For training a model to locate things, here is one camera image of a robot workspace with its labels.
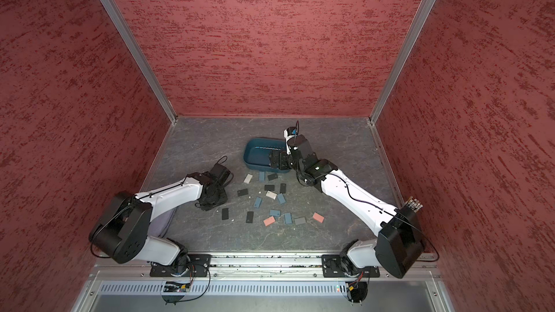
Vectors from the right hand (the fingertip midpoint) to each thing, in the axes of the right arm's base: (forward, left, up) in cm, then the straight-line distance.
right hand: (280, 157), depth 81 cm
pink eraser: (-17, +5, -19) cm, 27 cm away
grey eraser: (-18, -7, -20) cm, 28 cm away
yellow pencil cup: (-18, -46, -4) cm, 49 cm away
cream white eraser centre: (-6, +5, -19) cm, 21 cm away
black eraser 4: (-14, +24, -20) cm, 34 cm away
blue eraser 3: (-10, +10, -19) cm, 24 cm away
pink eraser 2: (-17, -15, -19) cm, 29 cm away
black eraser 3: (-3, -1, -20) cm, 20 cm away
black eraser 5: (-16, +13, -19) cm, 28 cm away
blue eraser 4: (-15, +3, -18) cm, 23 cm away
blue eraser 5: (-17, -2, -19) cm, 26 cm away
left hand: (-11, +27, -19) cm, 34 cm away
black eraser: (+3, +4, -19) cm, 20 cm away
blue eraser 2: (-8, 0, -19) cm, 20 cm away
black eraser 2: (-5, +17, -19) cm, 26 cm away
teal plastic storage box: (+16, +12, -19) cm, 28 cm away
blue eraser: (+3, +9, -19) cm, 21 cm away
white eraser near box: (+2, +15, -19) cm, 24 cm away
